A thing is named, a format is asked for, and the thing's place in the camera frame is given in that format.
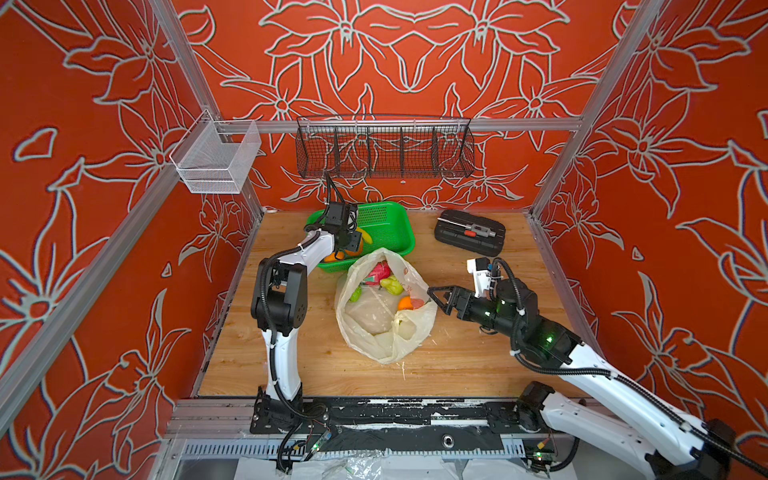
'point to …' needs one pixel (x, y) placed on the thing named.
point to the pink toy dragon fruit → (380, 271)
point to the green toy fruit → (356, 294)
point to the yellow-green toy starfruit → (392, 285)
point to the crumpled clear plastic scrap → (363, 467)
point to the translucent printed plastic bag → (384, 309)
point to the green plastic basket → (388, 224)
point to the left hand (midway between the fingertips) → (349, 233)
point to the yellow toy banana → (365, 235)
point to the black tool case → (470, 231)
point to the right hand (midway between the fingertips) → (432, 294)
